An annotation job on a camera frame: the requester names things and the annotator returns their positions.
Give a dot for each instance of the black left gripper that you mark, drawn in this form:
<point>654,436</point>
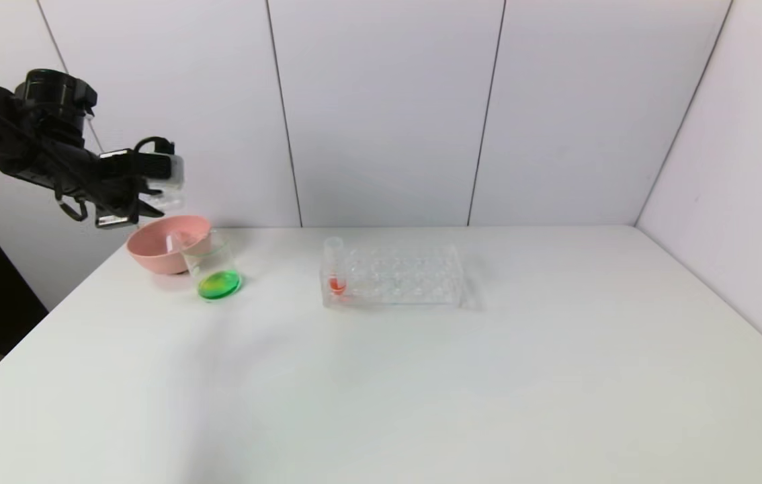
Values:
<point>116,187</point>

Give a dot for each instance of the test tube with blue pigment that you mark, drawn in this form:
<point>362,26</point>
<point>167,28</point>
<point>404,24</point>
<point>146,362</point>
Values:
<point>169,199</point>

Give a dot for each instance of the test tube with yellow pigment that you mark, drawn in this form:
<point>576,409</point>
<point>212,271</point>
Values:
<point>175,243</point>

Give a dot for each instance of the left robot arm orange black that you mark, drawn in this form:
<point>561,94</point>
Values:
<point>25,124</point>

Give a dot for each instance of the clear glass beaker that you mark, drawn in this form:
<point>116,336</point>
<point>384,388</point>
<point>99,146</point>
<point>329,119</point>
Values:
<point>220,286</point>

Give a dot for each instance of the test tube with red pigment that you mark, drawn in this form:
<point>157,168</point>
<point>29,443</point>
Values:
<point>337,284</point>

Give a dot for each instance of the clear acrylic test tube rack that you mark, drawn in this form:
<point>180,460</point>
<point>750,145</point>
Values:
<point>394,282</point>

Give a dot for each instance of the pink bowl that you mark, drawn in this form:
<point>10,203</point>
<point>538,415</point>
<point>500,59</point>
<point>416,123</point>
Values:
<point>159,252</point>

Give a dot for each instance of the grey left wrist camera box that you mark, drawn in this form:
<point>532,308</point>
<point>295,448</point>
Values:
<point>166,171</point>

